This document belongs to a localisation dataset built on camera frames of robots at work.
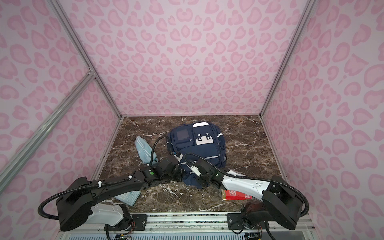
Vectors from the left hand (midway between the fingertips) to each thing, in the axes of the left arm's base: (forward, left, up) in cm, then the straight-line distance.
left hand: (187, 171), depth 81 cm
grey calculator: (-11, +31, -8) cm, 34 cm away
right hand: (+1, -6, -3) cm, 7 cm away
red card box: (-10, -22, -9) cm, 26 cm away
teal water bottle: (+16, +27, -5) cm, 32 cm away
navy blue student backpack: (+22, -2, -3) cm, 22 cm away
